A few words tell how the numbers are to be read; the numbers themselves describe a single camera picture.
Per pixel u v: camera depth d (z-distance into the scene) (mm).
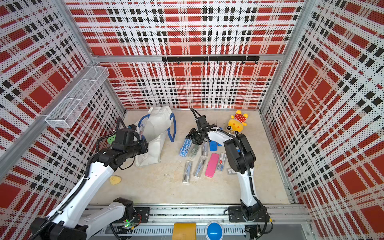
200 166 903
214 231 680
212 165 909
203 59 884
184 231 706
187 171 880
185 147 932
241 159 536
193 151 956
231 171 866
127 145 580
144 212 750
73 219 398
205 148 985
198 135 758
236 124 1033
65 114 689
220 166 908
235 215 732
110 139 565
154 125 1076
